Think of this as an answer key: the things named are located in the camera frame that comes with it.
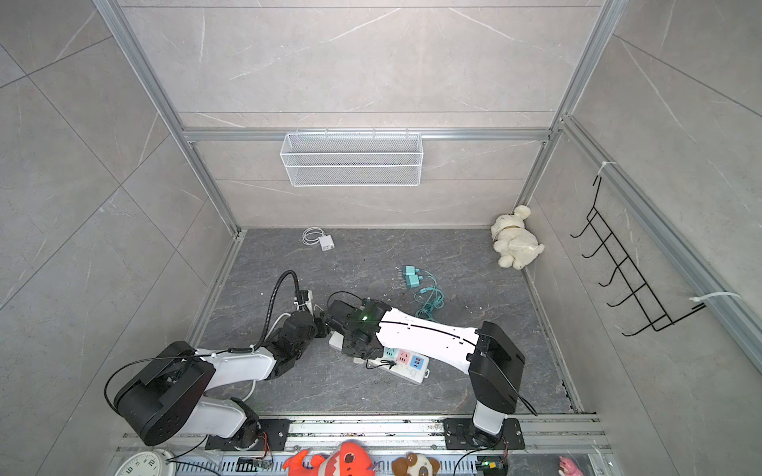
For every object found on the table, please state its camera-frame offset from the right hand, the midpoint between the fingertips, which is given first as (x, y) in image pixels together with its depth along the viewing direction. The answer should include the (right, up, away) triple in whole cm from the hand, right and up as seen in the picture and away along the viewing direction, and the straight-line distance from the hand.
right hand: (355, 348), depth 79 cm
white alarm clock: (-44, -22, -13) cm, 51 cm away
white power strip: (+15, -6, +3) cm, 16 cm away
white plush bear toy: (+54, +29, +22) cm, 65 cm away
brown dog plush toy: (+15, -24, -11) cm, 30 cm away
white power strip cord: (-26, +6, +16) cm, 31 cm away
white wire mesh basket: (-4, +59, +21) cm, 63 cm away
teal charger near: (+18, +16, +22) cm, 33 cm away
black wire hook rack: (+63, +13, -20) cm, 68 cm away
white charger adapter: (-15, +30, +35) cm, 49 cm away
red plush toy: (0, -19, -15) cm, 25 cm away
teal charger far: (+17, +20, +25) cm, 36 cm away
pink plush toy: (+51, -24, -12) cm, 58 cm away
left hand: (-11, +10, +12) cm, 19 cm away
